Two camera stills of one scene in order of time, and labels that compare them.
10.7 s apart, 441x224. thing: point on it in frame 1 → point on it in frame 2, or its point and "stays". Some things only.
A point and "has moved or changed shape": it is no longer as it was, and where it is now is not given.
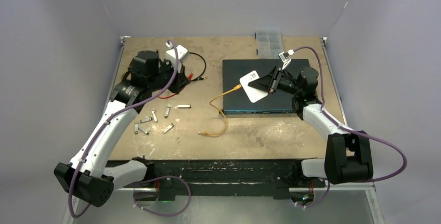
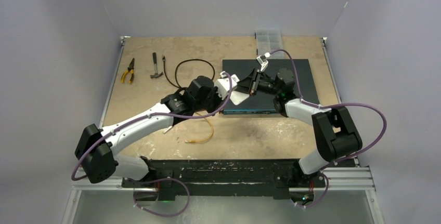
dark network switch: (235, 102) stays
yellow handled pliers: (125, 75) stays
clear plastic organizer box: (269, 43) stays
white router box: (254, 94) has moved or changed shape
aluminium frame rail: (115, 73) stays
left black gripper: (180, 81) → (219, 100)
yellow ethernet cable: (234, 88) → (193, 141)
